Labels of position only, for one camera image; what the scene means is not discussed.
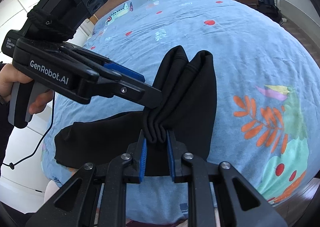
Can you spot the black backpack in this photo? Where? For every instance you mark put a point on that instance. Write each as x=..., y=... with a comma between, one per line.
x=270, y=13

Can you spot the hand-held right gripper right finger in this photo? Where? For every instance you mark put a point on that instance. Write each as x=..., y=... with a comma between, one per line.
x=172, y=157

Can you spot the person's left hand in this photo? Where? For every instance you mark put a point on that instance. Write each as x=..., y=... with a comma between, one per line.
x=7, y=79

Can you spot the blue printed bed blanket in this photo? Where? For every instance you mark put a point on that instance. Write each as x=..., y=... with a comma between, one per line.
x=250, y=54

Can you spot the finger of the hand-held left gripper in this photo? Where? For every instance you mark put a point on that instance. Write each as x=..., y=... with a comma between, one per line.
x=140, y=93
x=125, y=71

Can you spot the black pants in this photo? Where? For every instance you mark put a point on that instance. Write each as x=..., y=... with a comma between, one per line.
x=190, y=107

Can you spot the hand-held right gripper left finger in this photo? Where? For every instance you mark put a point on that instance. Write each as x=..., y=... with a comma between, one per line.
x=143, y=157

